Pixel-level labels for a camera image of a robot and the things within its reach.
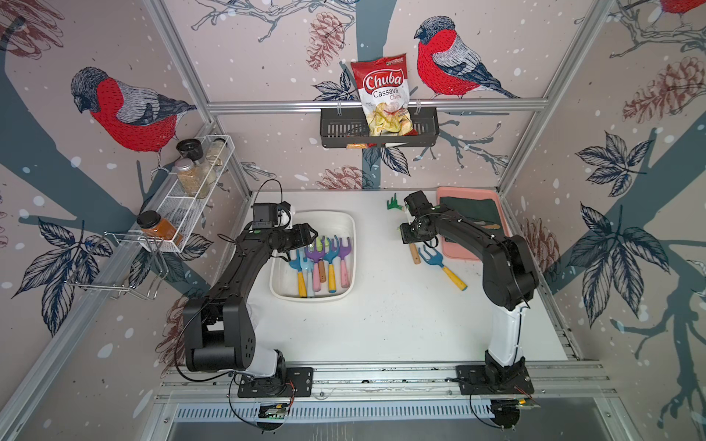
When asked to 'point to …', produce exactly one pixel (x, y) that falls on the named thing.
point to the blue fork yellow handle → (296, 265)
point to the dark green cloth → (474, 210)
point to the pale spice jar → (216, 152)
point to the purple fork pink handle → (316, 255)
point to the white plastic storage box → (283, 278)
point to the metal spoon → (491, 226)
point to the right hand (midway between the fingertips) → (407, 234)
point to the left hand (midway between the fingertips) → (313, 229)
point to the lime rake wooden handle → (321, 262)
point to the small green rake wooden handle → (393, 203)
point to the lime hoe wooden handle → (415, 254)
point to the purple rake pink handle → (344, 252)
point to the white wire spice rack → (178, 208)
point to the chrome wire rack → (123, 263)
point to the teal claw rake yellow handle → (438, 260)
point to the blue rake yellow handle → (332, 254)
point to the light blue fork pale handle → (307, 265)
